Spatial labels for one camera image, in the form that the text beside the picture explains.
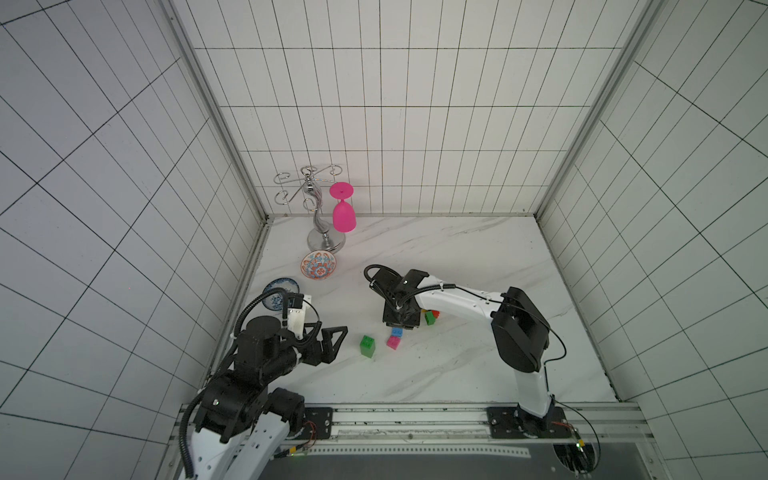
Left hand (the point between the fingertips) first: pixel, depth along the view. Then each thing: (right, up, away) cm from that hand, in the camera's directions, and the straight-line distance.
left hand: (328, 335), depth 68 cm
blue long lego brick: (+17, -5, +17) cm, 24 cm away
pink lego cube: (+15, -8, +18) cm, 25 cm away
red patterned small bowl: (-11, +13, +36) cm, 40 cm away
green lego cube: (+27, -2, +21) cm, 34 cm away
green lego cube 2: (+8, -7, +12) cm, 16 cm away
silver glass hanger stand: (-10, +23, +43) cm, 49 cm away
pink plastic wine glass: (-1, +30, +29) cm, 42 cm away
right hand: (+15, -1, +21) cm, 26 cm away
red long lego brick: (+24, +7, -9) cm, 26 cm away
